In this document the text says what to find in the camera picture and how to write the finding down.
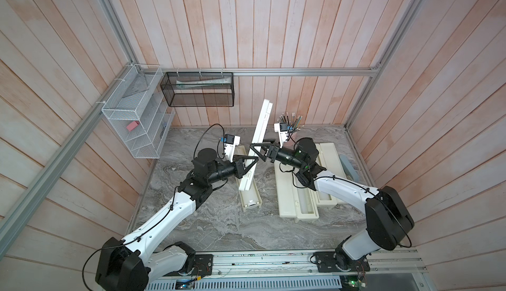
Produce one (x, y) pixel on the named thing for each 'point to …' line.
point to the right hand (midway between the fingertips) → (252, 145)
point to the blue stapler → (350, 172)
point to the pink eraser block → (132, 126)
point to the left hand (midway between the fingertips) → (257, 163)
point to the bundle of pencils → (294, 124)
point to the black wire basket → (198, 89)
